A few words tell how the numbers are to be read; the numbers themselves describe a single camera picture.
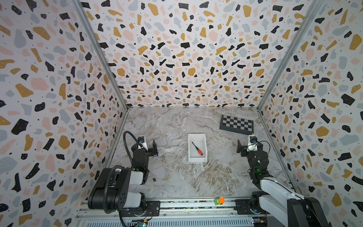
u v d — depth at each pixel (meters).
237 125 1.07
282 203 0.51
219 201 0.74
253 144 0.71
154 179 0.82
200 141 1.00
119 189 0.43
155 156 0.88
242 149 0.77
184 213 0.73
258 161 0.64
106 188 0.39
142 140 0.75
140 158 0.66
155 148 0.83
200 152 0.94
